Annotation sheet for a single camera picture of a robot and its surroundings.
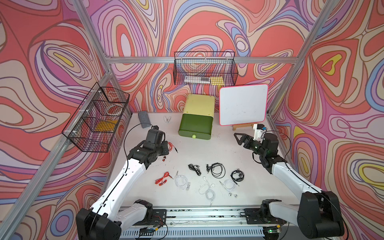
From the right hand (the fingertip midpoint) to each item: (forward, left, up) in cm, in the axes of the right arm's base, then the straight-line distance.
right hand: (239, 139), depth 84 cm
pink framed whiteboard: (+28, -9, +1) cm, 30 cm away
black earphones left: (-9, +26, -16) cm, 32 cm away
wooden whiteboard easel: (+20, -4, -13) cm, 25 cm away
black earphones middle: (-14, +13, -17) cm, 25 cm away
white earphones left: (-20, +31, -16) cm, 40 cm away
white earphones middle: (-22, +20, -16) cm, 34 cm away
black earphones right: (-15, -1, -15) cm, 21 cm away
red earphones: (-5, +38, +1) cm, 39 cm away
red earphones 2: (-13, +43, -15) cm, 48 cm away
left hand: (-5, +42, +3) cm, 42 cm away
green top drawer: (+11, +25, 0) cm, 27 cm away
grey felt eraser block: (+30, +64, -12) cm, 71 cm away
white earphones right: (-23, +7, -17) cm, 29 cm away
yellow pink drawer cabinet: (+24, +22, +6) cm, 33 cm away
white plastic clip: (+29, +47, -12) cm, 56 cm away
